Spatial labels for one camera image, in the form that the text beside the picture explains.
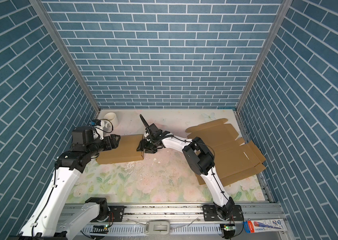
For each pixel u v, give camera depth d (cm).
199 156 58
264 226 70
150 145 84
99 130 57
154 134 78
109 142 65
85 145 53
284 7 71
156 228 68
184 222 72
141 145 86
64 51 85
